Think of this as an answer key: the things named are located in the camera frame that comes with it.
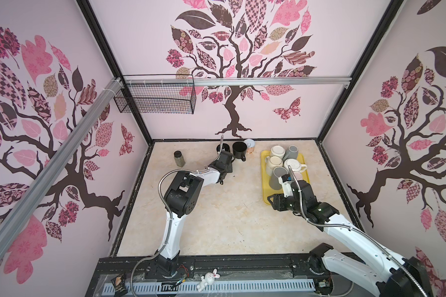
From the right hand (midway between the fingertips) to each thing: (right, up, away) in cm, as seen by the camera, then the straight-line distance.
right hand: (272, 195), depth 82 cm
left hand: (-22, +13, +23) cm, 34 cm away
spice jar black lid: (-48, +16, +20) cm, 54 cm away
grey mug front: (+5, +10, +10) cm, 15 cm away
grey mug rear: (+16, +20, +21) cm, 33 cm away
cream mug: (+4, +15, +16) cm, 23 cm away
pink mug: (+15, +8, +9) cm, 19 cm away
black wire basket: (-51, +50, +13) cm, 73 cm away
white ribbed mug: (+16, +13, +16) cm, 26 cm away
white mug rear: (+9, +21, +24) cm, 34 cm away
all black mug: (-13, +22, +22) cm, 34 cm away
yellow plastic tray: (0, 0, +16) cm, 16 cm away
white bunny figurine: (-28, -30, -12) cm, 43 cm away
